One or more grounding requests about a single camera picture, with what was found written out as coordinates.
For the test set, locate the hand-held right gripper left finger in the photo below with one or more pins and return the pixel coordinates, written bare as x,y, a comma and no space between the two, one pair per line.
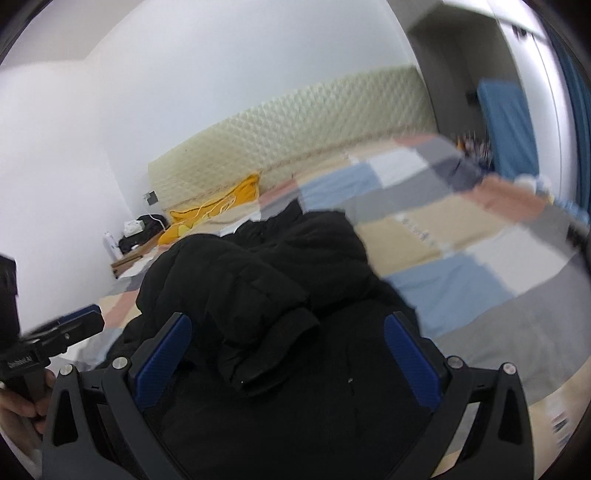
161,364

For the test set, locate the white bottle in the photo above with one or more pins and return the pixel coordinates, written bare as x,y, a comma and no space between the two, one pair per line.
112,247

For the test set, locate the yellow pillow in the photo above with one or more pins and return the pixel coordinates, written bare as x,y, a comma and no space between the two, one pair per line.
241,191

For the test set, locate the grey and white wardrobe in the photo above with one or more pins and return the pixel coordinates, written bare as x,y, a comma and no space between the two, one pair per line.
521,55

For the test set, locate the white tissue box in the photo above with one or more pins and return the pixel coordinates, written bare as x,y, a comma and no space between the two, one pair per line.
134,228

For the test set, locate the grey wall socket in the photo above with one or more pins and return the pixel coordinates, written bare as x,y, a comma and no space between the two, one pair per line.
151,197

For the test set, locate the cluster of small bottles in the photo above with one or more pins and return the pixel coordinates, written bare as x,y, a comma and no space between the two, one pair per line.
471,146

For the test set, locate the blue cloth over chair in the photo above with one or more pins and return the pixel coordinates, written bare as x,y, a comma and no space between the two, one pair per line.
508,129

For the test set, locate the blue curtain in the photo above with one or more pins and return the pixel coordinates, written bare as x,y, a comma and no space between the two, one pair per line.
577,115

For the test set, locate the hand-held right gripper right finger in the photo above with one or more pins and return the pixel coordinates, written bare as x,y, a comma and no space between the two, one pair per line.
411,364

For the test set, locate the cream quilted headboard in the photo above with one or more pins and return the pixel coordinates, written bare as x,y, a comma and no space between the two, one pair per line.
300,129

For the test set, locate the person's left hand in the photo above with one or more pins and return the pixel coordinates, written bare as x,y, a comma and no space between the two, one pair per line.
21,408

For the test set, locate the wooden nightstand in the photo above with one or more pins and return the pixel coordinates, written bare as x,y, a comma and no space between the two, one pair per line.
131,263

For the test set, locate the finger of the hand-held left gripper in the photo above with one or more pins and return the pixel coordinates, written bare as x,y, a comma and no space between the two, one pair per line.
69,334

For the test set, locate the black puffer jacket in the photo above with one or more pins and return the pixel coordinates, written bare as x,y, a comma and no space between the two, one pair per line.
277,277

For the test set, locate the black bag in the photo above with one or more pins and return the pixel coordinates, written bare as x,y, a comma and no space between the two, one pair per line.
145,235

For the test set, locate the checkered patchwork bed quilt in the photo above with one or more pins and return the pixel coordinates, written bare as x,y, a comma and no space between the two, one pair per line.
438,277

